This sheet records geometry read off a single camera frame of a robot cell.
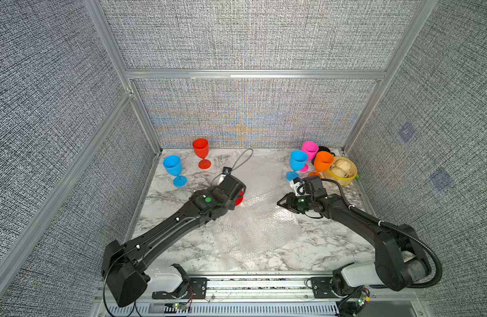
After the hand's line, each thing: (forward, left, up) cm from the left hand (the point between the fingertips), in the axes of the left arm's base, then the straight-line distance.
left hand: (229, 193), depth 78 cm
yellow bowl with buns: (+20, -59, -15) cm, 64 cm away
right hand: (+1, -21, -8) cm, 23 cm away
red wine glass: (-11, -4, +14) cm, 18 cm away
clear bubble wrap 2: (+3, -16, -20) cm, 25 cm away
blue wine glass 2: (+20, -33, -5) cm, 39 cm away
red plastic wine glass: (+32, +15, -5) cm, 35 cm away
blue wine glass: (+20, +27, -5) cm, 33 cm away
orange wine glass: (+19, -45, -5) cm, 49 cm away
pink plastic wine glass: (+28, -42, -6) cm, 51 cm away
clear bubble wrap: (-9, -11, -19) cm, 24 cm away
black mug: (+27, -46, -4) cm, 53 cm away
